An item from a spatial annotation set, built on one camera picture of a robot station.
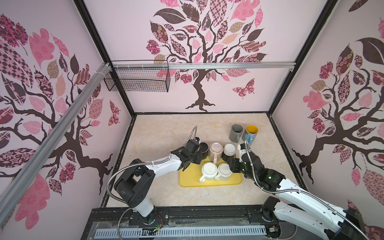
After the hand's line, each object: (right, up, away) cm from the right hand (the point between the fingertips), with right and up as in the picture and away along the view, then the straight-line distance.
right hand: (229, 158), depth 79 cm
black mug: (-13, +4, +11) cm, 18 cm away
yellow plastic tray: (-21, -14, +8) cm, 26 cm away
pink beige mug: (-6, +3, +6) cm, 10 cm away
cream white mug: (-2, -8, +1) cm, 9 cm away
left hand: (-16, -2, +11) cm, 20 cm away
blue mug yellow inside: (+17, +13, +16) cm, 27 cm away
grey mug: (+11, +15, +23) cm, 29 cm away
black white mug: (+2, +2, +8) cm, 8 cm away
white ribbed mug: (-11, -8, +1) cm, 13 cm away
